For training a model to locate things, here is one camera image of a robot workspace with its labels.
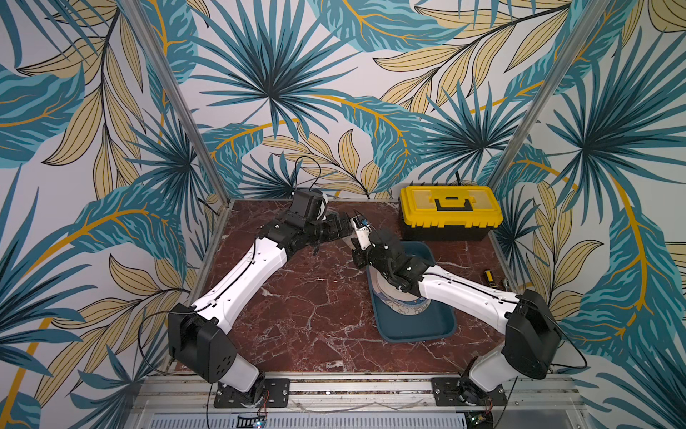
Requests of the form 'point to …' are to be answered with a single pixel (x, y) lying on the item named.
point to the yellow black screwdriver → (489, 276)
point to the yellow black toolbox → (448, 212)
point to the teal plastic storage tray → (435, 323)
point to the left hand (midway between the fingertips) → (343, 231)
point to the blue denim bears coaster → (396, 298)
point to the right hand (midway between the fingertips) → (354, 238)
